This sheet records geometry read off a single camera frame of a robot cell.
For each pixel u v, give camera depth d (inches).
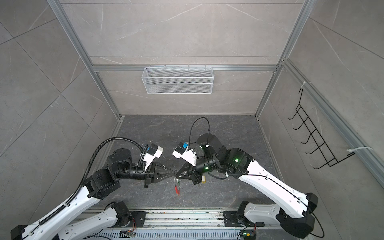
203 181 33.8
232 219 28.8
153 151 19.6
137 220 28.8
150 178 19.4
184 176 21.8
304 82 27.6
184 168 20.2
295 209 14.7
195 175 19.3
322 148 25.3
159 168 20.8
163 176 21.4
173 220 29.4
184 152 19.7
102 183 17.8
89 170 17.9
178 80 39.6
